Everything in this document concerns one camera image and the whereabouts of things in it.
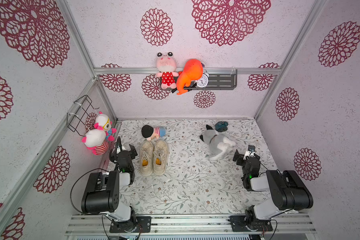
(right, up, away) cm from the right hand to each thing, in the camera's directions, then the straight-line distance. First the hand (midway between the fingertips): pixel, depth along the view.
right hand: (245, 149), depth 91 cm
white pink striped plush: (-89, +6, -6) cm, 89 cm away
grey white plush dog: (-16, +2, +1) cm, 16 cm away
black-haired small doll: (-61, +11, +12) cm, 63 cm away
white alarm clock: (-26, +41, -1) cm, 49 cm away
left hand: (-75, +1, +1) cm, 75 cm away
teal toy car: (-10, +15, +16) cm, 24 cm away
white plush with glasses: (-89, +17, +3) cm, 91 cm away
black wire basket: (-93, +17, -16) cm, 95 cm away
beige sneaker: (-60, -5, -2) cm, 60 cm away
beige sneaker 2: (-52, -5, -1) cm, 52 cm away
